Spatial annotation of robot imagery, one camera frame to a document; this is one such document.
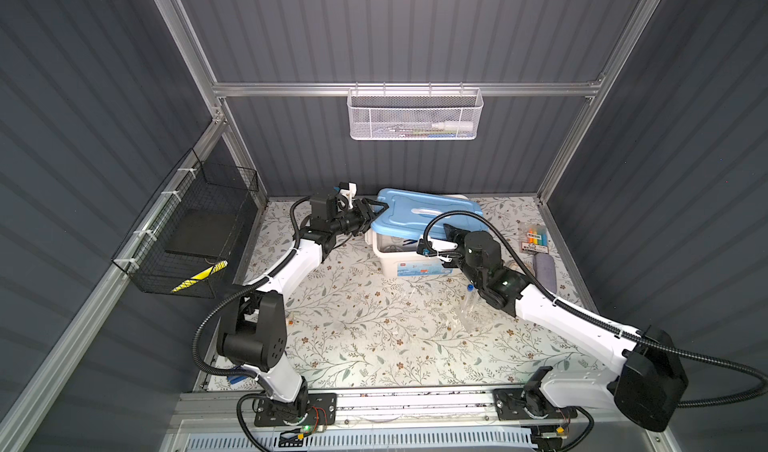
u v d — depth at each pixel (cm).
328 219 67
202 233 75
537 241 105
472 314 89
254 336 46
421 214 83
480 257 58
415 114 124
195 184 79
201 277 65
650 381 40
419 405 75
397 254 85
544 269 96
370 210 76
